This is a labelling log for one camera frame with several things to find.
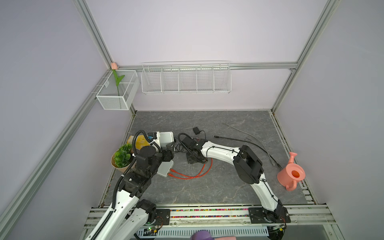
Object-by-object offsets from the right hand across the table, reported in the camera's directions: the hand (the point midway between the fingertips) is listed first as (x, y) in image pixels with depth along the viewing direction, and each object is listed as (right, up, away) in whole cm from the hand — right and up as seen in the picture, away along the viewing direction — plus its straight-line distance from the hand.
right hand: (192, 160), depth 94 cm
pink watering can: (+52, -3, -17) cm, 55 cm away
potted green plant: (-36, +5, -18) cm, 40 cm away
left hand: (-11, +13, -21) cm, 27 cm away
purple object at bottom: (+5, -29, -24) cm, 38 cm away
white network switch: (-12, +16, -23) cm, 30 cm away
